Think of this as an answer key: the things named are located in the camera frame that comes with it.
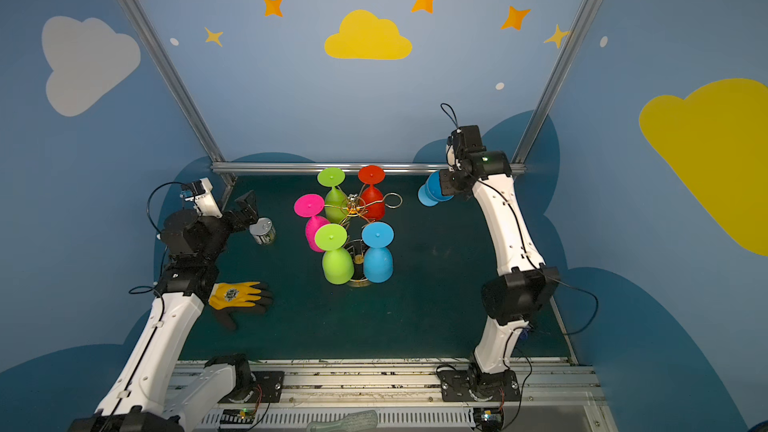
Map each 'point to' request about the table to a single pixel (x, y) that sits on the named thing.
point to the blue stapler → (525, 332)
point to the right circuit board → (488, 419)
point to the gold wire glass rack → (353, 223)
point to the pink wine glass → (310, 205)
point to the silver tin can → (263, 231)
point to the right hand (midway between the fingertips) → (456, 180)
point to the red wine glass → (372, 201)
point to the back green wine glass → (336, 203)
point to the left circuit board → (237, 416)
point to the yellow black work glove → (231, 298)
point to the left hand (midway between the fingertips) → (234, 195)
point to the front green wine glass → (337, 264)
